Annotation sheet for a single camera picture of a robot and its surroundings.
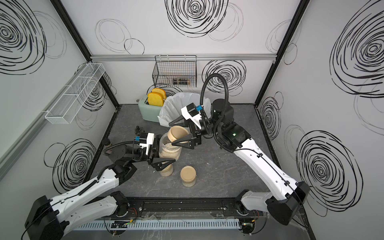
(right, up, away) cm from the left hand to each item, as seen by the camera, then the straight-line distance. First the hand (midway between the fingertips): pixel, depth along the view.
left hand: (174, 151), depth 56 cm
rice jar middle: (+4, -16, +18) cm, 24 cm away
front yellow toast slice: (-18, +25, +40) cm, 51 cm away
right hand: (0, +7, -5) cm, 8 cm away
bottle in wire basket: (-1, +35, +32) cm, 47 cm away
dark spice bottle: (-45, -1, +32) cm, 55 cm away
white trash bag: (-6, +20, +30) cm, 37 cm away
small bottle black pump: (-27, +5, +35) cm, 44 cm away
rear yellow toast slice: (-15, +30, +42) cm, 54 cm away
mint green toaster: (-24, +16, +46) cm, 54 cm away
